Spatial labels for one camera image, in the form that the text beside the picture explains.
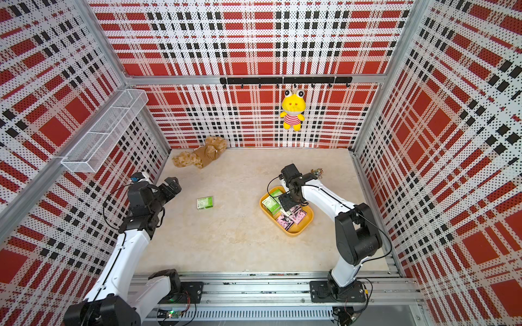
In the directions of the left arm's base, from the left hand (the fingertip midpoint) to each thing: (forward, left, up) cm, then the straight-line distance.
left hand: (173, 184), depth 81 cm
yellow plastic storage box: (-11, -52, -20) cm, 56 cm away
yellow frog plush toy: (+33, -50, +14) cm, 62 cm away
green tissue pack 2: (-2, -41, -15) cm, 43 cm away
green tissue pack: (+1, -7, -18) cm, 19 cm away
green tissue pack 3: (+5, -42, -15) cm, 45 cm away
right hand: (-1, -51, -12) cm, 53 cm away
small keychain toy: (+21, -65, -20) cm, 71 cm away
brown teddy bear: (+30, -9, -9) cm, 32 cm away
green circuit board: (-42, -6, -18) cm, 46 cm away
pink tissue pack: (-5, -51, -17) cm, 55 cm away
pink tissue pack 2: (-9, -46, -18) cm, 50 cm away
